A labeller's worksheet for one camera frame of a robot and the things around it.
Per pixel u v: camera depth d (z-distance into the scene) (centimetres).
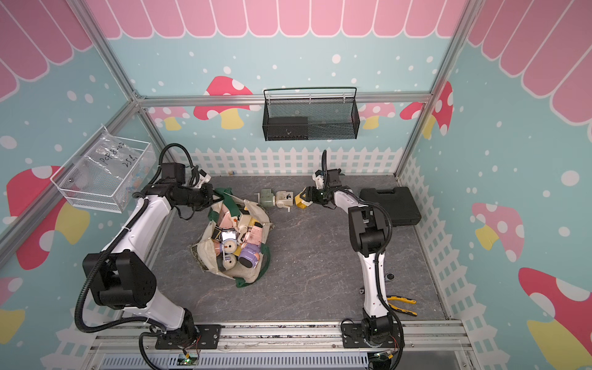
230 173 124
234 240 87
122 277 44
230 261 85
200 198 74
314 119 89
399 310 78
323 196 94
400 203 103
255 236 86
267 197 105
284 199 106
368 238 61
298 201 105
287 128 89
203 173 81
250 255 81
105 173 71
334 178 87
